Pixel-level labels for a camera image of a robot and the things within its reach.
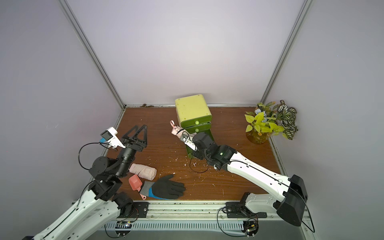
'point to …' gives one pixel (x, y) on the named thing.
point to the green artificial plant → (275, 119)
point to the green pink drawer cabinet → (193, 115)
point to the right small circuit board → (250, 227)
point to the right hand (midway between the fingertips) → (195, 137)
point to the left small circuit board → (123, 224)
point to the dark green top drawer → (205, 119)
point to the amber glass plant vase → (256, 137)
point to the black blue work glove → (166, 188)
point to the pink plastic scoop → (136, 183)
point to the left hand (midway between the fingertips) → (144, 127)
